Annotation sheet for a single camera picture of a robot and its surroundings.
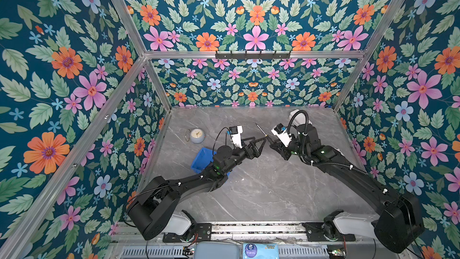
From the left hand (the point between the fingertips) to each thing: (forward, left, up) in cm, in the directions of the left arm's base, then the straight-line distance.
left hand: (263, 136), depth 72 cm
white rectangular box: (+32, -25, -24) cm, 47 cm away
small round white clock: (+19, +33, -24) cm, 45 cm away
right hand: (+2, -6, -8) cm, 10 cm away
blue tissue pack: (-37, +4, -22) cm, 43 cm away
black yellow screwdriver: (+3, -2, -4) cm, 6 cm away
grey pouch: (-35, +21, -25) cm, 48 cm away
